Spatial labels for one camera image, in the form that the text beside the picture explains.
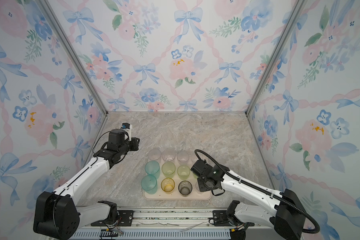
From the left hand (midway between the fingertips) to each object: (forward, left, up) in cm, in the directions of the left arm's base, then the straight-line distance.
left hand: (138, 138), depth 85 cm
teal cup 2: (-21, -7, -14) cm, 26 cm away
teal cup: (-13, -8, -10) cm, 19 cm away
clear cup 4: (-15, -31, +6) cm, 35 cm away
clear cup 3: (-3, -16, -15) cm, 22 cm away
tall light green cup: (-12, -17, -14) cm, 25 cm away
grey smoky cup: (-22, -27, -16) cm, 38 cm away
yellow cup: (-21, -17, -15) cm, 31 cm away
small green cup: (-14, -26, -14) cm, 33 cm away
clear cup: (-3, -8, -13) cm, 15 cm away
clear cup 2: (-4, -26, -16) cm, 30 cm away
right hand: (-22, -36, -11) cm, 44 cm away
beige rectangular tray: (-21, -22, -9) cm, 32 cm away
